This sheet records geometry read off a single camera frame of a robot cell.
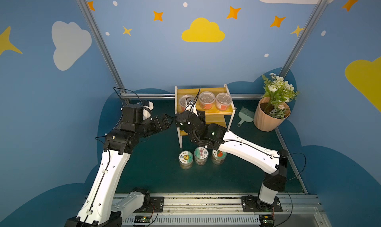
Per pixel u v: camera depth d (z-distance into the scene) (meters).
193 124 0.47
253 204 0.75
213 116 0.72
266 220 0.73
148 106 0.59
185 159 0.82
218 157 0.83
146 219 0.72
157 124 0.57
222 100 0.69
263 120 0.96
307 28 0.80
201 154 0.84
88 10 0.74
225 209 0.73
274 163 0.43
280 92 0.86
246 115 1.13
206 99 0.69
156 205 0.75
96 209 0.36
